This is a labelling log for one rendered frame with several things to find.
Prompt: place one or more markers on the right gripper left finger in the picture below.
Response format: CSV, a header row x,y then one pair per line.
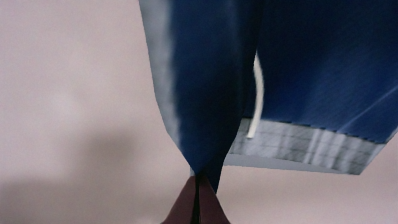
x,y
184,210

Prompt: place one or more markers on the blue shorts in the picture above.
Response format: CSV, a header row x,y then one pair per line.
x,y
302,85

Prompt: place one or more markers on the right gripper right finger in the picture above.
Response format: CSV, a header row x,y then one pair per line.
x,y
210,210

